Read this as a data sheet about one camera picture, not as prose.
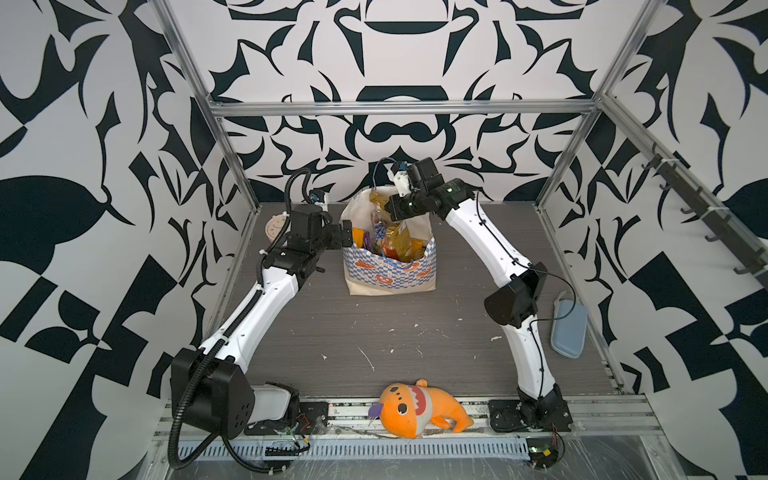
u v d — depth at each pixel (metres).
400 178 0.77
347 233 0.74
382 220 0.86
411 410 0.68
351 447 0.71
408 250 0.85
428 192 0.65
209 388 0.40
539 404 0.64
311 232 0.61
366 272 0.83
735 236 0.55
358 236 0.92
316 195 0.69
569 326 0.87
